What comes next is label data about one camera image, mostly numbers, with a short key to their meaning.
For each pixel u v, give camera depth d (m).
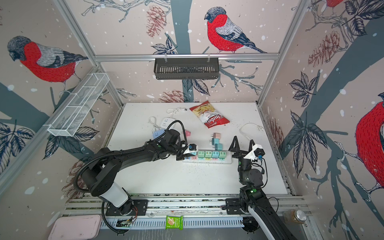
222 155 0.85
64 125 0.70
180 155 0.74
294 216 0.63
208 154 0.85
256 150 0.61
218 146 0.94
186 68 1.05
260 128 1.04
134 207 0.73
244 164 0.65
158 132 1.01
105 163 0.50
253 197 0.59
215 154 0.85
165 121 1.07
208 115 1.07
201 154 0.85
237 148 0.66
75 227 0.68
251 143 0.74
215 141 0.96
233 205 0.73
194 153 0.83
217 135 1.00
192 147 0.71
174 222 0.69
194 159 0.88
